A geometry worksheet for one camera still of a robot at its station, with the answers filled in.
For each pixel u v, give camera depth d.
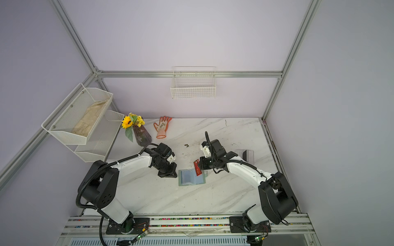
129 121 0.86
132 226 0.71
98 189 0.46
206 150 0.80
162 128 1.11
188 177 0.90
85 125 0.77
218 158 0.66
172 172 0.78
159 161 0.71
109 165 0.49
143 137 0.98
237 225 0.73
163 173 0.79
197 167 0.85
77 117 0.77
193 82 0.96
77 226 0.75
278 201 0.43
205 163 0.75
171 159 0.86
